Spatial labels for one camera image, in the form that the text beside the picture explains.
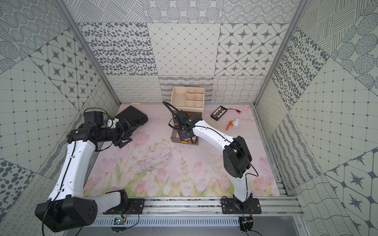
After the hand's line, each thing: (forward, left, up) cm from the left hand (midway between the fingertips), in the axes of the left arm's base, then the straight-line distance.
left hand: (138, 131), depth 72 cm
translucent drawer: (+12, -14, -25) cm, 31 cm away
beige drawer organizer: (+26, -25, -2) cm, 36 cm away
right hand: (+8, -25, -15) cm, 30 cm away
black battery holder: (+37, -47, -25) cm, 66 cm away
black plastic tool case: (+24, +16, -19) cm, 35 cm away
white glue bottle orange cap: (+26, -57, -26) cm, 67 cm away
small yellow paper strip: (+46, +24, -26) cm, 58 cm away
